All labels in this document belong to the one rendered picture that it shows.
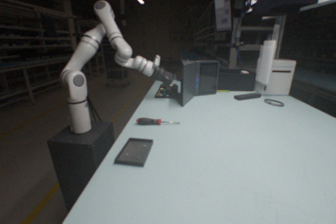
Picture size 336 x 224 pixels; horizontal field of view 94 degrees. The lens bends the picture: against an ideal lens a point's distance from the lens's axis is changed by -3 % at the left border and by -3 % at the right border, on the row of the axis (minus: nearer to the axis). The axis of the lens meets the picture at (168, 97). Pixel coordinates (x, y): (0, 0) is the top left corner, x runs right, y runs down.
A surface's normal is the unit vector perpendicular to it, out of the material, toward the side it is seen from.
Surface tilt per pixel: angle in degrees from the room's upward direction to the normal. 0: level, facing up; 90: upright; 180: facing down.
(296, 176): 0
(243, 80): 90
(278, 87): 90
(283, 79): 90
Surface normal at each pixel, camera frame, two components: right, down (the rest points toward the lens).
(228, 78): -0.07, 0.32
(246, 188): 0.00, -0.95
